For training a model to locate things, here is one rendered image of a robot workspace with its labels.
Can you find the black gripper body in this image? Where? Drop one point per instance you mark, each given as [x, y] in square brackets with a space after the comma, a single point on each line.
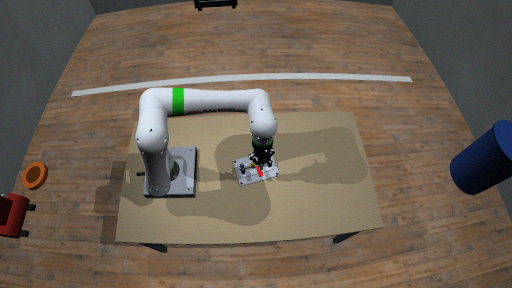
[257, 154]

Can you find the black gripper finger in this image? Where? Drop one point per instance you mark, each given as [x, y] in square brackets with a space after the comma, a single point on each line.
[251, 157]
[267, 158]

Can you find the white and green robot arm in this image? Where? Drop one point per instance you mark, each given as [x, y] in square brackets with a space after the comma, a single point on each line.
[152, 136]

